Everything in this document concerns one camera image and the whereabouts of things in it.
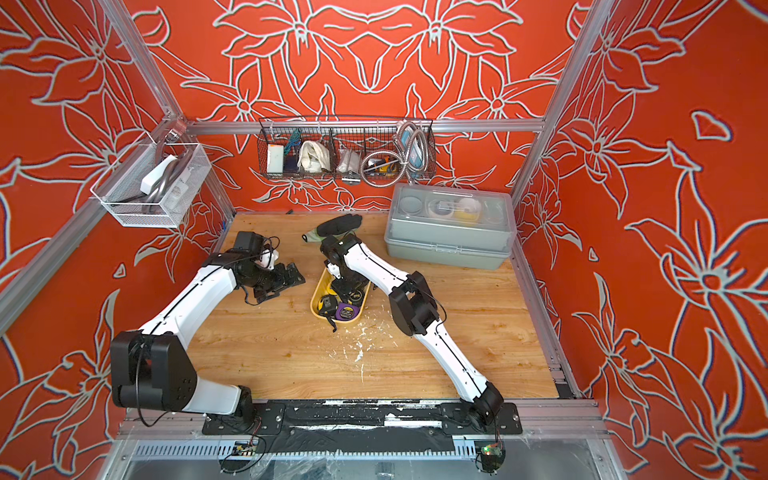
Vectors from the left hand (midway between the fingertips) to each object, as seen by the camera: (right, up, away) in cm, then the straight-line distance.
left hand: (293, 282), depth 85 cm
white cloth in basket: (+5, +38, +5) cm, 39 cm away
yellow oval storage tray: (+7, -3, +10) cm, 13 cm away
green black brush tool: (+10, +18, +30) cm, 36 cm away
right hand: (+14, -5, +10) cm, 18 cm away
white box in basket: (-7, +38, +5) cm, 39 cm away
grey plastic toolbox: (+48, +17, +5) cm, 51 cm away
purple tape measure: (+15, -9, +3) cm, 18 cm away
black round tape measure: (+10, -8, +5) cm, 14 cm away
